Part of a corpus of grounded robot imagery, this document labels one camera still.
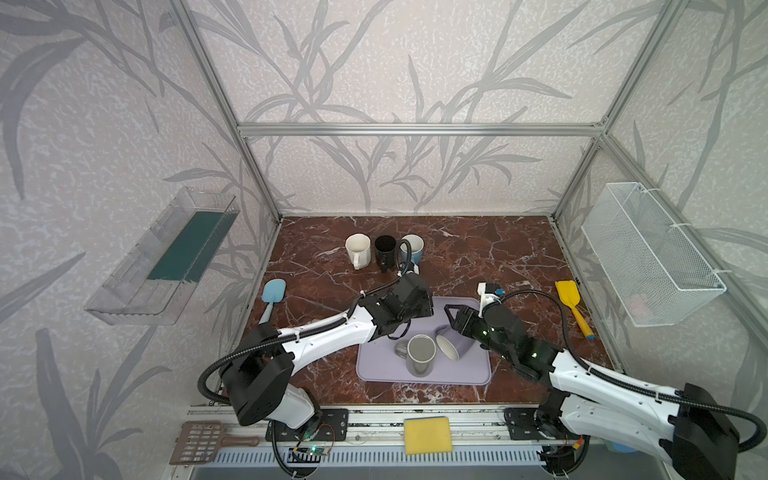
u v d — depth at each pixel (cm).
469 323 68
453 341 79
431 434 71
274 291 99
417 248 99
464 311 70
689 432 40
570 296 96
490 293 71
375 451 71
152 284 63
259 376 42
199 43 75
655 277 61
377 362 82
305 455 72
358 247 101
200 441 72
